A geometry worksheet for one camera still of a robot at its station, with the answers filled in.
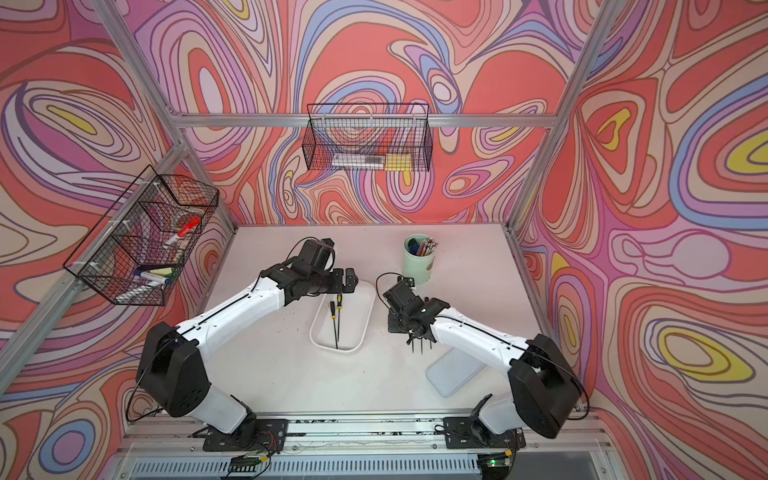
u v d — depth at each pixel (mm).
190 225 765
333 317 934
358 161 820
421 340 592
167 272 730
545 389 419
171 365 433
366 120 885
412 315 616
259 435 721
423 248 908
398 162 908
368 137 848
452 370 824
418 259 925
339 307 959
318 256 654
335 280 763
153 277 695
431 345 884
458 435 726
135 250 748
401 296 651
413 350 882
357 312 984
